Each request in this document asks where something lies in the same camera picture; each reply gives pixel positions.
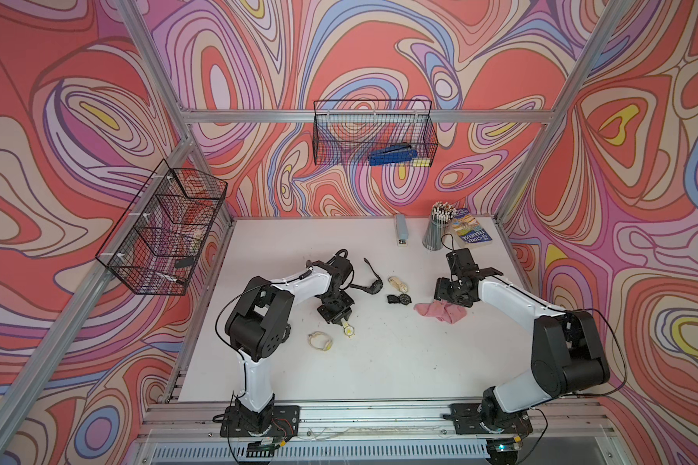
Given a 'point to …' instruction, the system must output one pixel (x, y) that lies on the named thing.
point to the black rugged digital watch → (374, 287)
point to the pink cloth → (442, 310)
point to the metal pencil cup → (442, 213)
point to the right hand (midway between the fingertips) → (447, 301)
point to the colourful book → (468, 228)
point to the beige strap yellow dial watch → (348, 329)
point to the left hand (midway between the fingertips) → (353, 320)
